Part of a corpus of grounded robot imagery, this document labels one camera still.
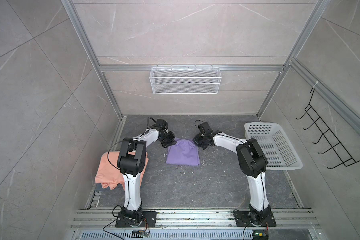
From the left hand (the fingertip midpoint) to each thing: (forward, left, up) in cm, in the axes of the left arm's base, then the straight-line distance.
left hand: (177, 138), depth 99 cm
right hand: (0, -11, -2) cm, 11 cm away
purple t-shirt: (-11, -5, 0) cm, 12 cm away
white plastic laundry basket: (-12, -68, -4) cm, 69 cm away
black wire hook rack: (-33, -68, +29) cm, 81 cm away
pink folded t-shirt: (-26, +36, +6) cm, 45 cm away
